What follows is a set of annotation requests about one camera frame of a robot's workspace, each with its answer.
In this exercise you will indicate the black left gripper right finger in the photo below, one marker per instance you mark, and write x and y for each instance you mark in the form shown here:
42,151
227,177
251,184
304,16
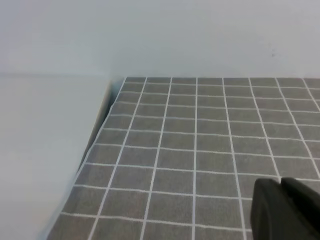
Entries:
306,204

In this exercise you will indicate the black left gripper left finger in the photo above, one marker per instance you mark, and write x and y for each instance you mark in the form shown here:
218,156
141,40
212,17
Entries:
272,216

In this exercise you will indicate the grey checked tablecloth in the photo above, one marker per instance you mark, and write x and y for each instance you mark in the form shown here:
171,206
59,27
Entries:
177,158

